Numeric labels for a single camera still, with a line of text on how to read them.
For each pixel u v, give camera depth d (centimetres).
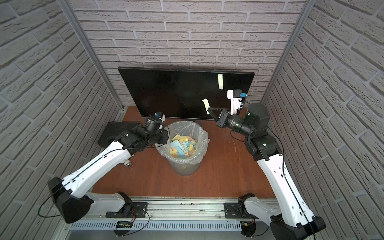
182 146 83
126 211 65
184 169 75
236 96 50
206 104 58
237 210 73
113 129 98
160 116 66
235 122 50
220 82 64
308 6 69
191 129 79
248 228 70
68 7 70
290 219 36
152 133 56
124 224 72
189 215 73
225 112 53
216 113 56
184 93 100
